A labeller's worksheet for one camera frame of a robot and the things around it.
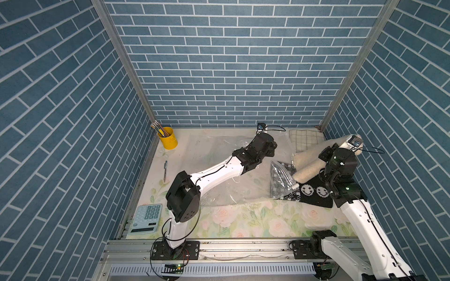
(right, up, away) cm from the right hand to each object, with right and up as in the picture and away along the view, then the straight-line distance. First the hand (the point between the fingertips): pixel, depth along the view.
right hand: (338, 145), depth 71 cm
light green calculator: (-84, -35, +9) cm, 91 cm away
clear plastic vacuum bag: (-32, -23, +21) cm, 44 cm away
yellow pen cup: (-82, +2, +34) cm, 88 cm away
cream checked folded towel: (+2, +3, +40) cm, 40 cm away
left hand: (-23, +1, +10) cm, 25 cm away
